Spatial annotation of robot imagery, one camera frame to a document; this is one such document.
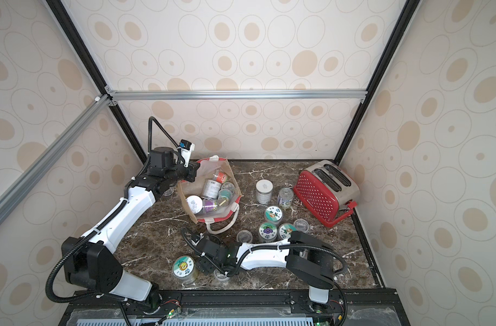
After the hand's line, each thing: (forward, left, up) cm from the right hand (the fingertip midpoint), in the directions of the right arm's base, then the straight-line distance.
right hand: (211, 250), depth 82 cm
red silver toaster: (+23, -48, +13) cm, 55 cm away
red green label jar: (+9, -30, +4) cm, 31 cm away
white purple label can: (+28, +5, +5) cm, 29 cm away
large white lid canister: (+29, -21, +4) cm, 36 cm away
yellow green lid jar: (-9, +7, +5) cm, 13 cm away
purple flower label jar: (+8, -23, +3) cm, 24 cm away
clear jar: (-10, -6, +1) cm, 12 cm away
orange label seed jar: (+15, -25, +4) cm, 30 cm away
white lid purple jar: (+18, +9, +6) cm, 21 cm away
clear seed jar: (+25, -31, +3) cm, 40 cm away
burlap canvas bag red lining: (+39, +3, +8) cm, 39 cm away
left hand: (+26, +3, +25) cm, 36 cm away
